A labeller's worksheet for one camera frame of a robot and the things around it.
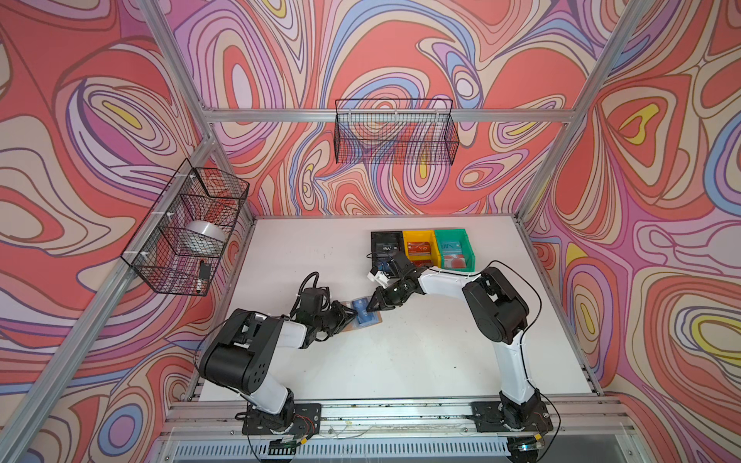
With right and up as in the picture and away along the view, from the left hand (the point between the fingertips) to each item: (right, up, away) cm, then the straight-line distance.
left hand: (360, 311), depth 91 cm
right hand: (+4, -1, +2) cm, 5 cm away
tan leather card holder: (-1, -4, -1) cm, 4 cm away
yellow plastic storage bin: (+22, +20, +17) cm, 35 cm away
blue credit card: (+1, -2, 0) cm, 2 cm away
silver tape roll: (-38, +23, -20) cm, 49 cm away
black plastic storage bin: (+8, +20, +17) cm, 28 cm away
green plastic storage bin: (+35, +19, +15) cm, 43 cm away
